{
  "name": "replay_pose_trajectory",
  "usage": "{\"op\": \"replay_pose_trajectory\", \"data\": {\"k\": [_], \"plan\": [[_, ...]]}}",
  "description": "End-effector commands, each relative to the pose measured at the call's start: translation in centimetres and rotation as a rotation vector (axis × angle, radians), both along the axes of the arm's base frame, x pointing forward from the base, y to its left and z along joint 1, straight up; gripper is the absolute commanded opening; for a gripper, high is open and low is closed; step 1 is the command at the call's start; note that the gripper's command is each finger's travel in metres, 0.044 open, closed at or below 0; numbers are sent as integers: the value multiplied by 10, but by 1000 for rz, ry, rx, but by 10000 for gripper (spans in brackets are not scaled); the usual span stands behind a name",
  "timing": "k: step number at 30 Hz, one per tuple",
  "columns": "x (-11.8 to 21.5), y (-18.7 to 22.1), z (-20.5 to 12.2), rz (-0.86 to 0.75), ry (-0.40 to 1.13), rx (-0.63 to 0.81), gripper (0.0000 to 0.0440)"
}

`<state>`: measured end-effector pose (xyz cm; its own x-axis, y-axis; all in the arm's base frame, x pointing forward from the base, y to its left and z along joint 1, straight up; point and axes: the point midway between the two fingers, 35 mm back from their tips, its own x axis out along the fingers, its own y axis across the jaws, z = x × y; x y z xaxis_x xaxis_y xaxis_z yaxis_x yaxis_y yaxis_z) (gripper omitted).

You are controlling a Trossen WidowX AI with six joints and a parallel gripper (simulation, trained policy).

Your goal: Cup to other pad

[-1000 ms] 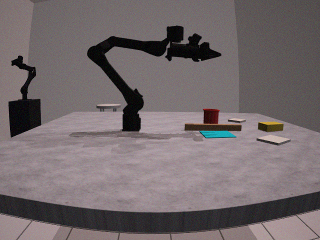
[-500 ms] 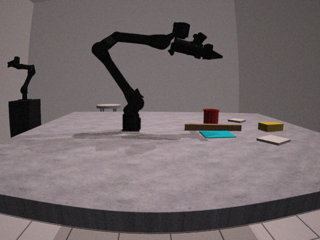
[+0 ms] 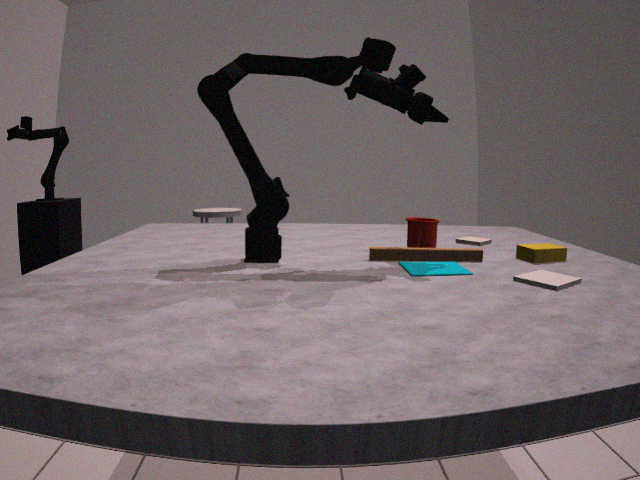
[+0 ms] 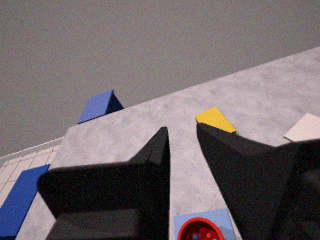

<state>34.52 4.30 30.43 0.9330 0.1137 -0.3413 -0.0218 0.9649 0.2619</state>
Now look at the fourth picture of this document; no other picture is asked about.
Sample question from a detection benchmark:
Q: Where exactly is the red cup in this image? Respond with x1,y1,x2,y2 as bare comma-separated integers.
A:
177,217,224,240

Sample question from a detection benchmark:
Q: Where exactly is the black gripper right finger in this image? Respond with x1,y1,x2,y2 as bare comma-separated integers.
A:
197,122,320,240

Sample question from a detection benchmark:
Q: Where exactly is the yellow flat block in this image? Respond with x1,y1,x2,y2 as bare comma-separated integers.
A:
195,107,237,135

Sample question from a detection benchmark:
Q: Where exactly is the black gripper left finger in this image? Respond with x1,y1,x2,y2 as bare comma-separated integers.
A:
36,126,171,240

